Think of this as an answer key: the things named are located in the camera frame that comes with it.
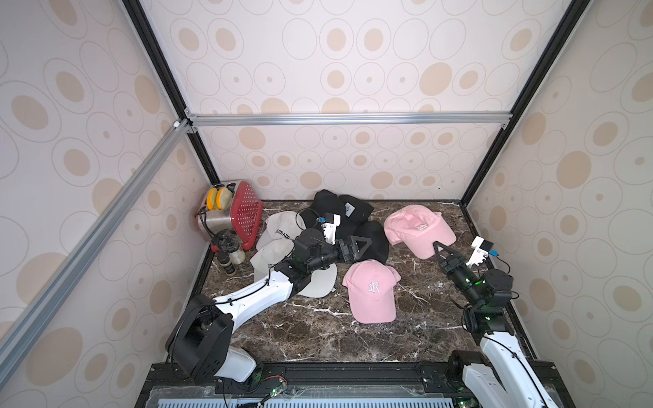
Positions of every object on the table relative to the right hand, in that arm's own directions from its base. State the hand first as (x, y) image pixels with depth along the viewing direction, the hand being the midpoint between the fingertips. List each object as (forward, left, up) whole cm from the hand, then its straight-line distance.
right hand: (432, 246), depth 72 cm
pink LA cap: (+8, +2, -2) cm, 9 cm away
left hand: (0, +18, 0) cm, 18 cm away
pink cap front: (-3, +15, -19) cm, 25 cm away
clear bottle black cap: (+10, +67, -13) cm, 69 cm away
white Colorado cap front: (+8, +55, -22) cm, 60 cm away
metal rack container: (+15, +74, -9) cm, 76 cm away
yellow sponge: (+23, +72, -5) cm, 75 cm away
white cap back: (+25, +50, -22) cm, 60 cm away
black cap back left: (+36, +34, -19) cm, 53 cm away
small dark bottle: (+3, +68, -16) cm, 69 cm away
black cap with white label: (+32, +21, -20) cm, 43 cm away
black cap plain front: (+12, +12, -19) cm, 26 cm away
